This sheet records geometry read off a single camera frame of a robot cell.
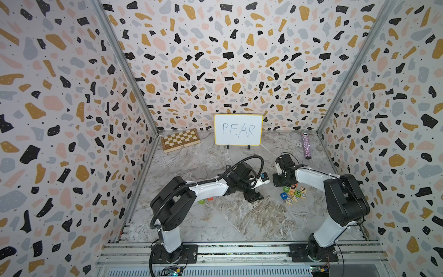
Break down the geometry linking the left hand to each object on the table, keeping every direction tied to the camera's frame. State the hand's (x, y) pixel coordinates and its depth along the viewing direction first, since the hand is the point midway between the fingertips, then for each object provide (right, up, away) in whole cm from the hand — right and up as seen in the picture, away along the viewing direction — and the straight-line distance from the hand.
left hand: (263, 190), depth 84 cm
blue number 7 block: (+12, -4, +6) cm, 14 cm away
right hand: (+10, +2, +13) cm, 16 cm away
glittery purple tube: (+33, +22, +28) cm, 49 cm away
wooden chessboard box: (-50, +26, +29) cm, 63 cm away
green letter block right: (+14, -2, +9) cm, 17 cm away
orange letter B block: (-26, -6, +6) cm, 28 cm away
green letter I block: (-31, -7, +3) cm, 32 cm away
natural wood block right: (+14, -7, +5) cm, 17 cm away
